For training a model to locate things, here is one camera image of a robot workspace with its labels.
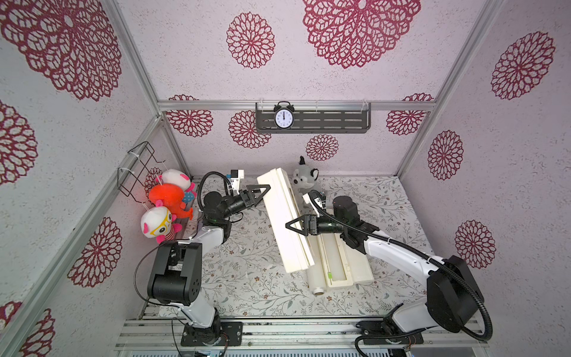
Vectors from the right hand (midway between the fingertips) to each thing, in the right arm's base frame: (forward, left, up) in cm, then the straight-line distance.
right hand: (288, 226), depth 73 cm
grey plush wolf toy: (+28, -6, -6) cm, 29 cm away
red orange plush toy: (+15, +47, -4) cm, 49 cm away
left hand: (+12, +6, +4) cm, 14 cm away
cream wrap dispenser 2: (-5, -20, -17) cm, 27 cm away
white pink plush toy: (+26, +48, -4) cm, 54 cm away
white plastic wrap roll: (-10, -10, -20) cm, 25 cm away
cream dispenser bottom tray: (+5, -10, -20) cm, 23 cm away
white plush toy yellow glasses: (+4, +48, -5) cm, 48 cm away
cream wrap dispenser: (+3, +2, +5) cm, 6 cm away
